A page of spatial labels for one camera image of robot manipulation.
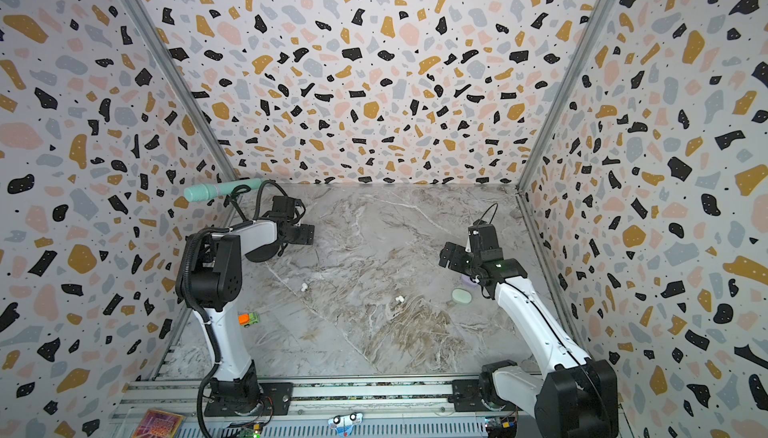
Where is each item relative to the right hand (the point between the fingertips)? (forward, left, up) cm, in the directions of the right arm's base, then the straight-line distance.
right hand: (453, 251), depth 83 cm
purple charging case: (-2, -6, -15) cm, 16 cm away
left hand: (+16, +49, -12) cm, 53 cm away
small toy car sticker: (-39, +27, -13) cm, 49 cm away
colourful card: (-40, +70, -13) cm, 81 cm away
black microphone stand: (+6, +60, +13) cm, 62 cm away
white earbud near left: (-4, +45, -15) cm, 47 cm away
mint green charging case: (-6, -4, -16) cm, 17 cm away
